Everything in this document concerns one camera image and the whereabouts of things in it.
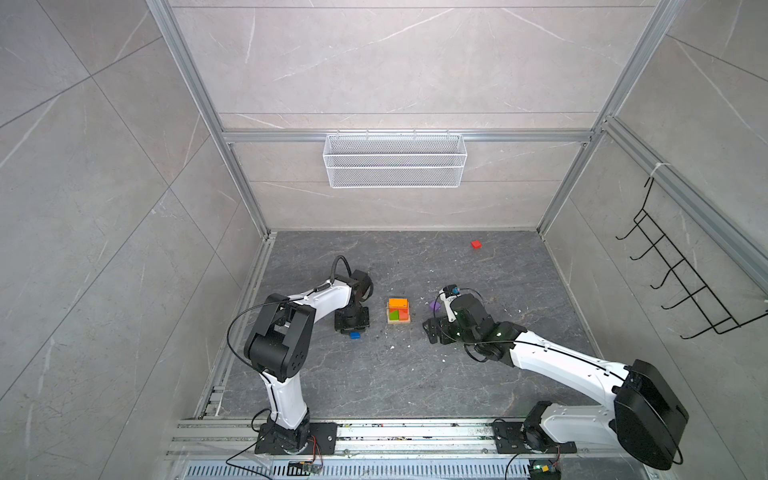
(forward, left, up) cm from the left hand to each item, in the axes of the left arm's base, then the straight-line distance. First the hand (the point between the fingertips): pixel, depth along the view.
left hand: (359, 324), depth 93 cm
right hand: (-4, -23, +9) cm, 25 cm away
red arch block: (+2, -14, +2) cm, 15 cm away
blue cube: (-4, +1, +1) cm, 4 cm away
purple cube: (+6, -25, 0) cm, 26 cm away
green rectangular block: (+2, -11, +2) cm, 12 cm away
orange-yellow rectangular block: (+4, -13, +7) cm, 15 cm away
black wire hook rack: (-17, -77, +33) cm, 85 cm away
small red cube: (+33, -45, +1) cm, 56 cm away
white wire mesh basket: (+47, -14, +29) cm, 57 cm away
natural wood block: (0, -13, +1) cm, 13 cm away
